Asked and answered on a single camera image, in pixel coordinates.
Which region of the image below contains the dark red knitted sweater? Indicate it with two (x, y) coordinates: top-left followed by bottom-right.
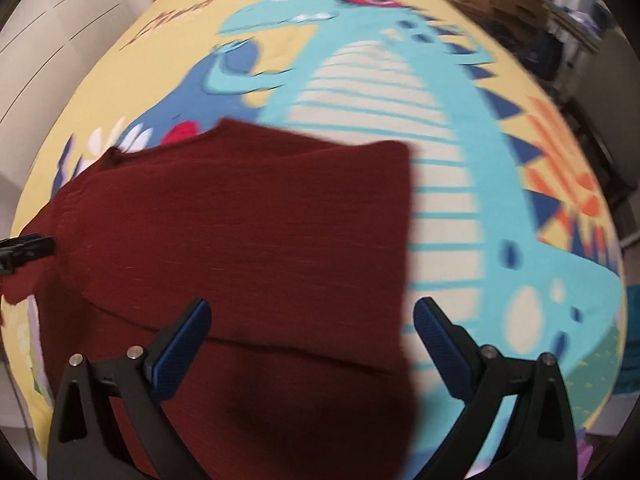
(1, 119), (416, 479)

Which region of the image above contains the white wardrobe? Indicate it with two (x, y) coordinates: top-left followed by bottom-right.
(0, 0), (156, 181)

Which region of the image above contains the dinosaur print bed sheet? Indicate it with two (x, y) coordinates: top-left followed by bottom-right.
(1, 0), (627, 479)

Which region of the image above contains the grey chair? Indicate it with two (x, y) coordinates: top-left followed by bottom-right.
(562, 30), (639, 208)

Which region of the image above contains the dark blue bag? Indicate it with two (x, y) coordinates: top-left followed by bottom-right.
(522, 29), (564, 81)

